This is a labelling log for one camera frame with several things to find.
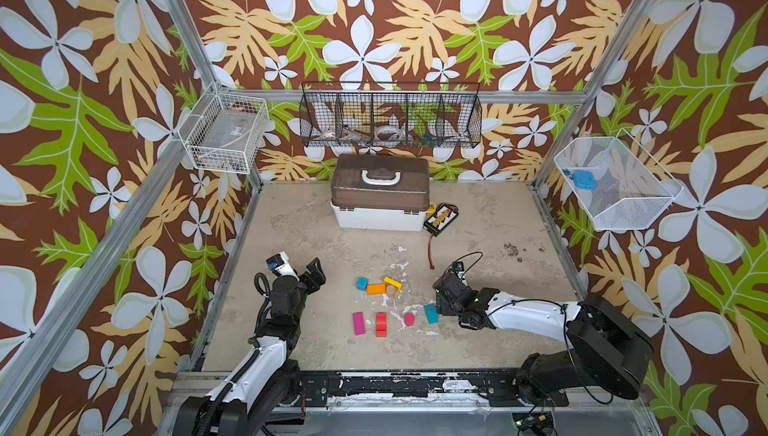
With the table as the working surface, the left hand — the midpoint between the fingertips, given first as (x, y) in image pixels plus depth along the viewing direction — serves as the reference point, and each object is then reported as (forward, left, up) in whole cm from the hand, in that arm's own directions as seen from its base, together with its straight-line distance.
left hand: (306, 260), depth 86 cm
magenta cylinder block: (-13, -30, -10) cm, 35 cm away
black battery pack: (+23, -44, -9) cm, 50 cm away
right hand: (-7, -42, -11) cm, 44 cm away
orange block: (-4, -20, -11) cm, 23 cm away
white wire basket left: (+30, +24, +23) cm, 45 cm away
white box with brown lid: (+19, -22, +10) cm, 30 cm away
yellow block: (-3, -26, -9) cm, 28 cm away
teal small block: (-3, -16, -9) cm, 18 cm away
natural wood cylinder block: (-5, -25, -9) cm, 27 cm away
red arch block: (-15, -22, -11) cm, 29 cm away
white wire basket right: (+10, -88, +21) cm, 91 cm away
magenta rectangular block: (-14, -16, -12) cm, 24 cm away
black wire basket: (+44, -23, +21) cm, 54 cm away
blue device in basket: (+19, -81, +16) cm, 85 cm away
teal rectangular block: (-11, -37, -11) cm, 40 cm away
